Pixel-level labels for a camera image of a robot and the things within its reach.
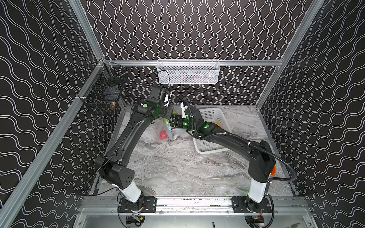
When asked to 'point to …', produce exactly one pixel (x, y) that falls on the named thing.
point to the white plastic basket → (213, 115)
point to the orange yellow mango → (217, 124)
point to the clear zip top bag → (167, 134)
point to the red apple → (163, 135)
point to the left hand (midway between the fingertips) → (172, 109)
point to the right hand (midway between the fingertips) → (172, 119)
